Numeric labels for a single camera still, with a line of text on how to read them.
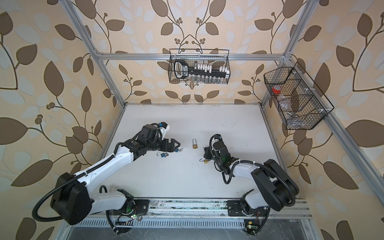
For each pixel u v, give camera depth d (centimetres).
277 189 44
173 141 74
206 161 91
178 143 79
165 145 72
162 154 93
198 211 74
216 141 79
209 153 69
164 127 75
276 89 87
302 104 72
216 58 91
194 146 96
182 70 85
